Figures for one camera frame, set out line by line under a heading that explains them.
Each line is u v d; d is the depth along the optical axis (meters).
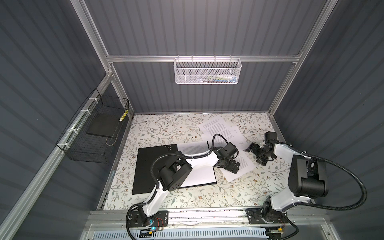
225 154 0.72
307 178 0.46
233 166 0.79
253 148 0.87
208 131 1.09
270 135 0.77
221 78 0.91
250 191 0.83
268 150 0.72
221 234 0.77
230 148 0.73
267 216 0.68
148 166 0.87
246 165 0.93
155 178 0.51
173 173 0.54
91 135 0.72
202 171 0.88
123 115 0.82
